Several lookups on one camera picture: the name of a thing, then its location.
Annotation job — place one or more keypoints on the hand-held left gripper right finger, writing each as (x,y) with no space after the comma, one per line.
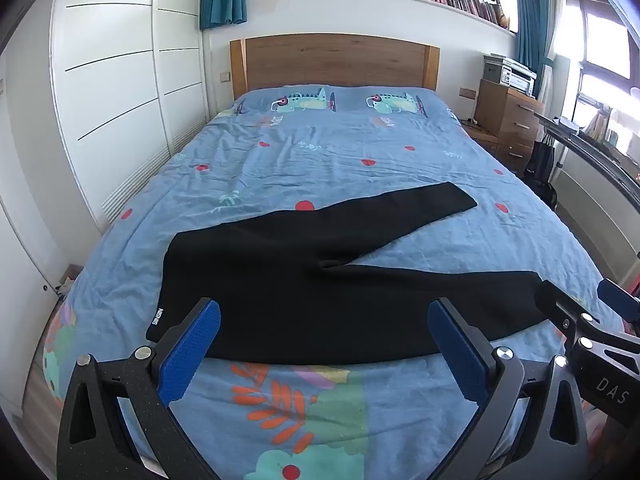
(457,355)

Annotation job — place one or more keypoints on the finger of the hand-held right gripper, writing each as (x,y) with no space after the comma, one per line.
(620,296)
(560,305)

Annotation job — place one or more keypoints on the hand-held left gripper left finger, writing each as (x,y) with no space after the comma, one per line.
(192,350)

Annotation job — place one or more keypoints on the black pants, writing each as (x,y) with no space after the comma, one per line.
(300,285)

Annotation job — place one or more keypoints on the black bag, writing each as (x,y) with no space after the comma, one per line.
(540,165)

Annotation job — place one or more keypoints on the low wooden nightstand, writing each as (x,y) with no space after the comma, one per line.
(482,137)

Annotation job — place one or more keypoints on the wooden dresser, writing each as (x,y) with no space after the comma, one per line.
(510,120)

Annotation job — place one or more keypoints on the blue printed bed sheet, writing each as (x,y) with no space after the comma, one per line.
(325,160)

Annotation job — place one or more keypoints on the white printer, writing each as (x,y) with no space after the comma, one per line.
(512,75)

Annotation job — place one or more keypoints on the window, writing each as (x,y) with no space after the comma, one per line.
(607,60)

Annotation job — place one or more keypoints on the white wardrobe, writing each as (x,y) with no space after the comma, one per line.
(110,85)

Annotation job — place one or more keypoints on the wooden headboard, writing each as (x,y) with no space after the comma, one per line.
(335,62)

